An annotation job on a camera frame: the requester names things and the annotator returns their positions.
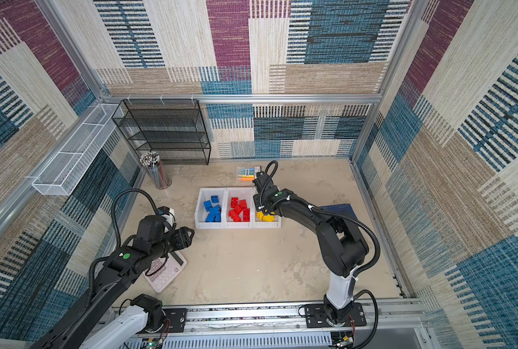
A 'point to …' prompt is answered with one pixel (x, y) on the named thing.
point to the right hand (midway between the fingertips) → (264, 200)
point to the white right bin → (275, 224)
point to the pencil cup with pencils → (151, 162)
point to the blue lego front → (214, 198)
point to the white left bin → (204, 195)
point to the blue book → (345, 209)
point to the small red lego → (237, 209)
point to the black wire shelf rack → (173, 129)
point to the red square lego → (243, 203)
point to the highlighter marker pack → (247, 173)
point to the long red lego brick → (234, 216)
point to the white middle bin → (242, 193)
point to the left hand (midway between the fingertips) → (187, 230)
